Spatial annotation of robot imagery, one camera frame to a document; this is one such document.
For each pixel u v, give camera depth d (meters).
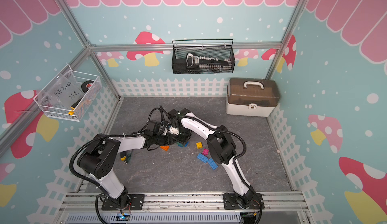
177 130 0.83
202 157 0.88
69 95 0.70
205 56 0.92
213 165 0.85
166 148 0.92
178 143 0.91
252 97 0.92
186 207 0.73
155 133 0.78
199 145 0.93
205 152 0.90
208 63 0.89
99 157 0.48
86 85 0.79
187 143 0.92
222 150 0.55
